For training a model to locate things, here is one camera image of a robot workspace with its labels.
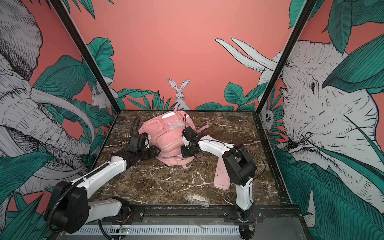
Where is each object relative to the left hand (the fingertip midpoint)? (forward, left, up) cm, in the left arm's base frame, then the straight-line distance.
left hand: (159, 148), depth 86 cm
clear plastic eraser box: (-26, -21, -10) cm, 35 cm away
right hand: (-1, -13, -5) cm, 14 cm away
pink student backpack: (+16, -1, -5) cm, 17 cm away
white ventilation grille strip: (-39, 0, -11) cm, 40 cm away
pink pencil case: (-16, -36, -9) cm, 41 cm away
